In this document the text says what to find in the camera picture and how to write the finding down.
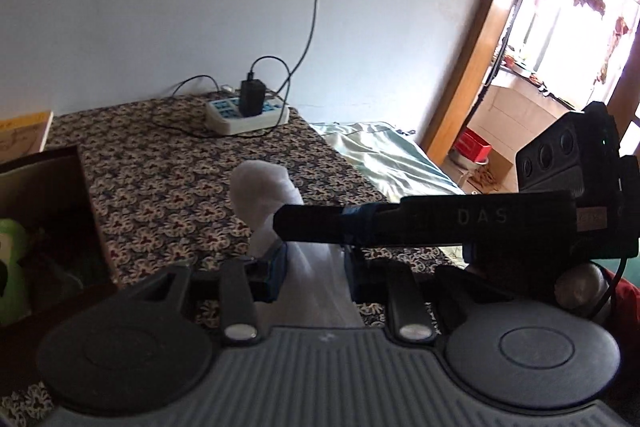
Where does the black charger adapter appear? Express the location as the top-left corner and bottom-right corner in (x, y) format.
(239, 70), (267, 118)

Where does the red box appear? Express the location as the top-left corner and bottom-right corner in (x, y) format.
(454, 128), (491, 164)

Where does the light green bed sheet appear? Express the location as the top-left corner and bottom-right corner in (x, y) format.
(311, 121), (463, 202)

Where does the wooden door frame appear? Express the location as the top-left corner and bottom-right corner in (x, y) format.
(420, 0), (515, 166)

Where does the person's right hand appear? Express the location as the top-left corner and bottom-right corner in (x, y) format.
(554, 263), (608, 314)

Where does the white power strip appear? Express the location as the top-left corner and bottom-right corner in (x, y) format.
(204, 92), (292, 137)

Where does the black charger cable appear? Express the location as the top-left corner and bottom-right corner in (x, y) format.
(144, 0), (339, 140)

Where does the white soft cloth toy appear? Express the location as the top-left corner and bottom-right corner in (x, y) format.
(229, 160), (364, 329)

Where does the brown cardboard box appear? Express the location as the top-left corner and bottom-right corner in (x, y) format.
(1, 146), (117, 321)

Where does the patterned floral bed cover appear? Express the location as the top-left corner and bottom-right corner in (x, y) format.
(0, 93), (467, 427)

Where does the large yellow book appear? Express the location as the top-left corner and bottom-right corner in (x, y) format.
(0, 110), (53, 164)

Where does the green frog plush toy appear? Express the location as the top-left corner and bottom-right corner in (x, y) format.
(1, 219), (30, 326)

